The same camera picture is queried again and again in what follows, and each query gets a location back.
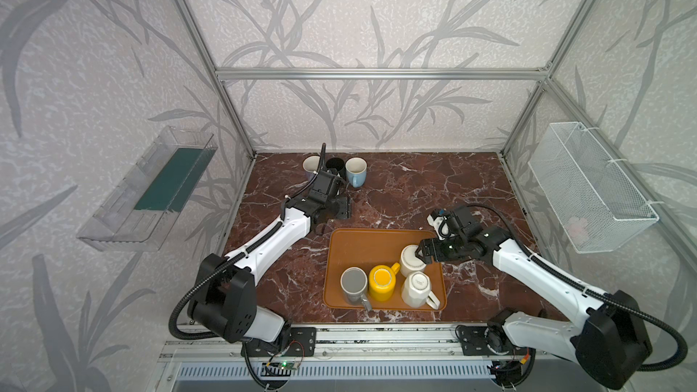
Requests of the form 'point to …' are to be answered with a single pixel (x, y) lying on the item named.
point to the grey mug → (354, 285)
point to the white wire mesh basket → (599, 208)
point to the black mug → (337, 163)
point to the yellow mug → (382, 281)
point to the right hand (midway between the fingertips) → (426, 243)
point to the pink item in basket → (576, 229)
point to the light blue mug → (357, 171)
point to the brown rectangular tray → (345, 248)
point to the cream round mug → (409, 263)
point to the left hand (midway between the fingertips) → (346, 197)
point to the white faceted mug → (417, 291)
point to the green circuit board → (288, 364)
